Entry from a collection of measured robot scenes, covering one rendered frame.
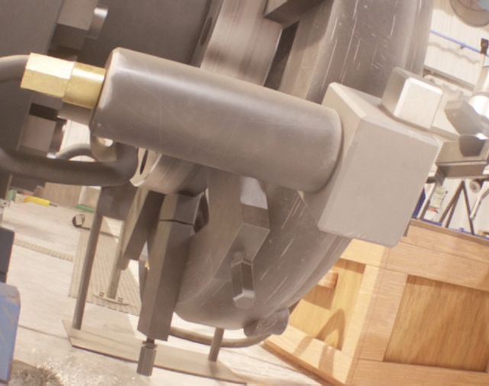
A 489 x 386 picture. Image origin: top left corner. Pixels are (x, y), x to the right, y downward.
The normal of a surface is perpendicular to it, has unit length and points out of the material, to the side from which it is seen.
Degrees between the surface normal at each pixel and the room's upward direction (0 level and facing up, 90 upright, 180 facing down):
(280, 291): 141
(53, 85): 120
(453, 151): 66
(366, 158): 113
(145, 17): 104
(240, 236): 131
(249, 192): 40
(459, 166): 155
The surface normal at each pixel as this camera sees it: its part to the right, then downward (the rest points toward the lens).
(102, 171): 0.77, -0.20
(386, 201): 0.18, 0.40
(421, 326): 0.29, 0.03
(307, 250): 0.07, 0.67
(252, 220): 0.38, -0.72
